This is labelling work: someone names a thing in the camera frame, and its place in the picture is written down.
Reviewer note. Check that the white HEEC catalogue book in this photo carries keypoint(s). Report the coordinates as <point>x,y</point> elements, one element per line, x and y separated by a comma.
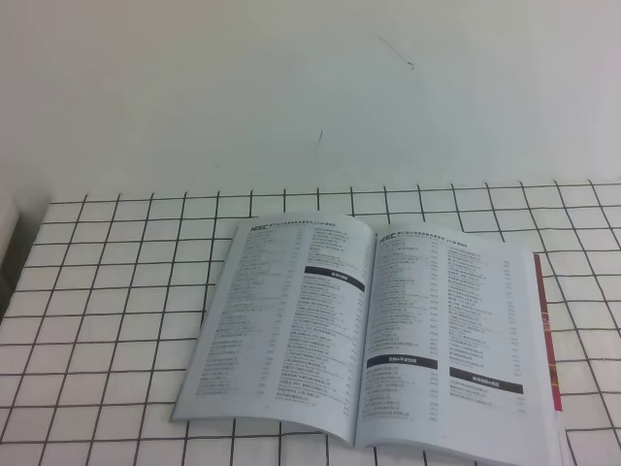
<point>411,336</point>

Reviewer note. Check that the white black-grid tablecloth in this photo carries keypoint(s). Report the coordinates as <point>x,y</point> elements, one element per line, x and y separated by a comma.
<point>110,299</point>

